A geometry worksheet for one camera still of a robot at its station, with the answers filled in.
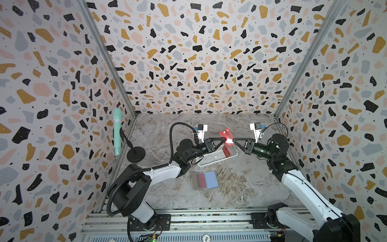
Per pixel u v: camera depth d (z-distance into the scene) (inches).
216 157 38.4
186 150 23.8
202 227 28.8
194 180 33.8
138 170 18.7
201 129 27.8
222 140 28.5
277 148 22.3
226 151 38.2
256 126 26.1
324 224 16.2
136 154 38.4
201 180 33.9
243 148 26.9
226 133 28.7
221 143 27.9
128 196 17.0
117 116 29.3
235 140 27.7
